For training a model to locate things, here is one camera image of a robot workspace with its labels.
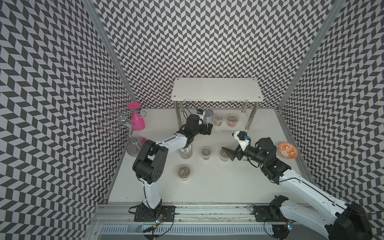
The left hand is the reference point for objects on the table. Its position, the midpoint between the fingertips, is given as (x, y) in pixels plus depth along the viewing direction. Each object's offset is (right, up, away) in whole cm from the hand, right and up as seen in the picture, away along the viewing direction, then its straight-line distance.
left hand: (206, 124), depth 94 cm
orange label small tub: (+8, +3, +3) cm, 9 cm away
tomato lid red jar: (-12, -17, -8) cm, 22 cm away
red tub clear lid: (-13, -27, -13) cm, 32 cm away
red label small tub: (+17, +2, +3) cm, 18 cm away
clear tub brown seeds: (0, -17, -5) cm, 18 cm away
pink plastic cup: (-42, +2, -4) cm, 42 cm away
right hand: (+11, -9, -19) cm, 24 cm away
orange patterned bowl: (+52, -17, -1) cm, 54 cm away
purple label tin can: (+1, +6, +2) cm, 7 cm away
